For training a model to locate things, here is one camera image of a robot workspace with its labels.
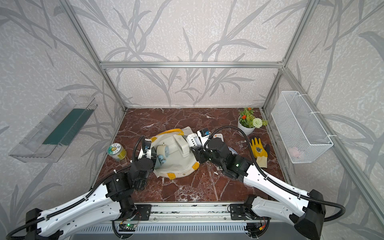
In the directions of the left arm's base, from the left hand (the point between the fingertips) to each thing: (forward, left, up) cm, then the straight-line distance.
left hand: (149, 147), depth 73 cm
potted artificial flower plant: (+23, -56, -7) cm, 60 cm away
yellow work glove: (+7, -63, -19) cm, 66 cm away
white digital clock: (+8, -15, -10) cm, 20 cm away
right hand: (0, -23, +3) cm, 23 cm away
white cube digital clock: (+1, -22, +5) cm, 23 cm away
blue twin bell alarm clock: (+4, -3, -14) cm, 15 cm away
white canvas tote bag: (0, -11, -20) cm, 23 cm away
